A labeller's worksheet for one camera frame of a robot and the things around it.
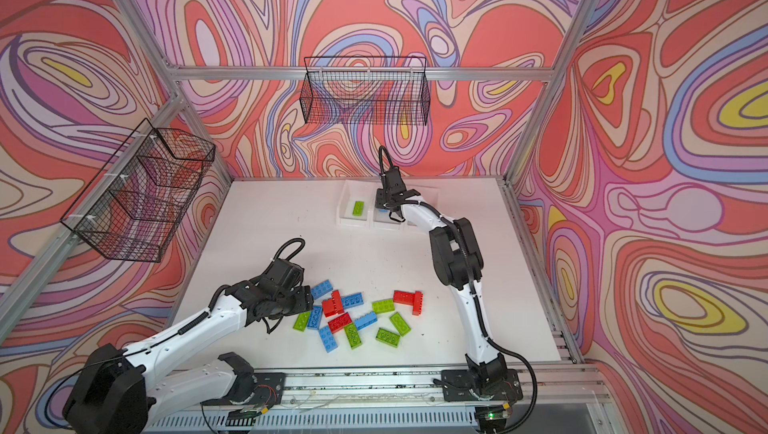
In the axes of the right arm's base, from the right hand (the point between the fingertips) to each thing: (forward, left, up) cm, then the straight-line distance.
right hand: (389, 202), depth 106 cm
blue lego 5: (-40, +8, -5) cm, 41 cm away
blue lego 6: (-45, +18, -4) cm, 49 cm away
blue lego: (-1, +2, -4) cm, 4 cm away
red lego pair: (-37, +17, -2) cm, 41 cm away
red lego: (-34, -4, -5) cm, 34 cm away
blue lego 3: (-35, +12, -3) cm, 37 cm away
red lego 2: (-37, -7, -5) cm, 38 cm away
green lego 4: (-44, +12, -4) cm, 46 cm away
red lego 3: (-40, +16, -5) cm, 44 cm away
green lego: (0, +11, -3) cm, 12 cm away
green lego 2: (-37, +3, -4) cm, 37 cm away
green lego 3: (-40, +26, -5) cm, 48 cm away
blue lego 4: (-39, +22, -4) cm, 45 cm away
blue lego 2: (-31, +21, -3) cm, 38 cm away
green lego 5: (-45, +2, -5) cm, 45 cm away
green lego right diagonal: (-42, -2, -6) cm, 42 cm away
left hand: (-35, +23, -1) cm, 42 cm away
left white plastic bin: (+6, +15, 0) cm, 16 cm away
